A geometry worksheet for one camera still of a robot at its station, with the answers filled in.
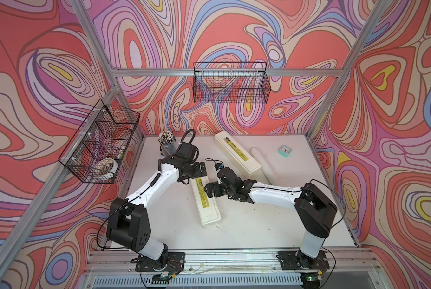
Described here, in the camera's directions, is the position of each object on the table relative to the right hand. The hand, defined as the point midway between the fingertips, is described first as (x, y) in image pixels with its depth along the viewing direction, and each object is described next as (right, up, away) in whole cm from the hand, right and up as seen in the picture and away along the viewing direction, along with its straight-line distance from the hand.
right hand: (213, 190), depth 87 cm
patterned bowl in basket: (-43, +14, -14) cm, 47 cm away
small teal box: (+44, +20, +22) cm, 53 cm away
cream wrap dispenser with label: (-3, -6, -7) cm, 9 cm away
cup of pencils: (-24, +25, +7) cm, 36 cm away
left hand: (-7, +9, -1) cm, 11 cm away
